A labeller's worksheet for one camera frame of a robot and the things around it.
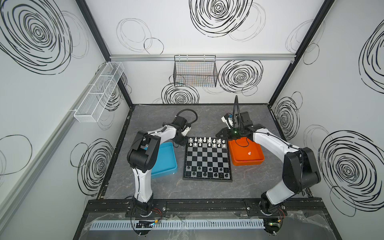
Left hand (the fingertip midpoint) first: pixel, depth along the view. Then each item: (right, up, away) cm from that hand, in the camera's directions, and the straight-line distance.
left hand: (184, 140), depth 100 cm
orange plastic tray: (+38, -6, -9) cm, 39 cm away
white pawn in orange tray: (+41, -7, -8) cm, 43 cm away
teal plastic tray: (-10, -12, -13) cm, 20 cm away
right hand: (+20, +5, -15) cm, 25 cm away
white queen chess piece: (+17, 0, -4) cm, 17 cm away
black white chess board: (+15, -10, -10) cm, 21 cm away
